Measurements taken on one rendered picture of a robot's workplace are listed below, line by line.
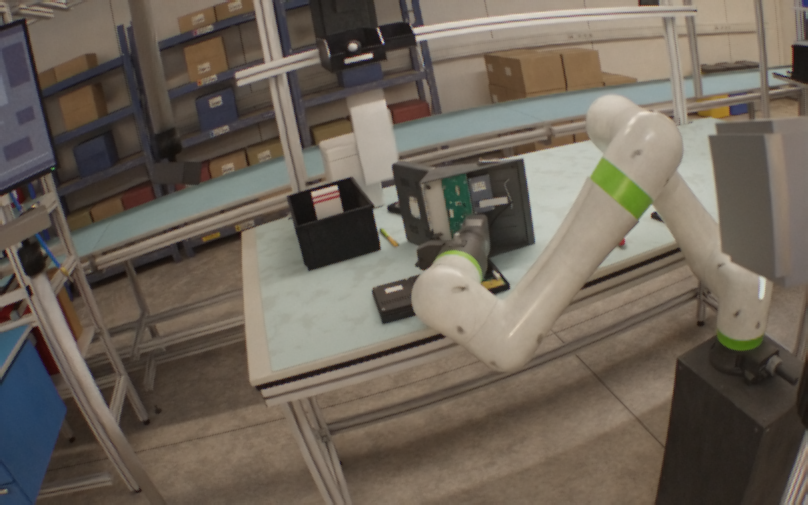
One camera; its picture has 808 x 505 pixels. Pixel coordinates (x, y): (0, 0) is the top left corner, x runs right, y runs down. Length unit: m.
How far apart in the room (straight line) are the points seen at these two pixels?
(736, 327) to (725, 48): 6.64
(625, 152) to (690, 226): 0.35
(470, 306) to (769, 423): 0.67
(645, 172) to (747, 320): 0.44
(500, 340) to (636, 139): 0.40
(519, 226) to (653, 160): 0.55
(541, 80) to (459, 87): 1.08
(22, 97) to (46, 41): 3.84
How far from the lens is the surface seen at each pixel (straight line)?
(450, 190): 1.31
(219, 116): 4.83
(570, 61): 4.97
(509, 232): 1.41
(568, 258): 0.97
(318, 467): 1.46
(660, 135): 0.96
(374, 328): 1.20
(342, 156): 1.76
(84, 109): 5.05
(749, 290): 1.19
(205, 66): 4.83
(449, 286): 0.98
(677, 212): 1.23
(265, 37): 1.83
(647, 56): 6.76
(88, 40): 5.53
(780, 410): 1.23
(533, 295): 0.99
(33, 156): 1.89
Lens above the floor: 1.59
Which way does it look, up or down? 25 degrees down
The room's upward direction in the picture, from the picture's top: 12 degrees counter-clockwise
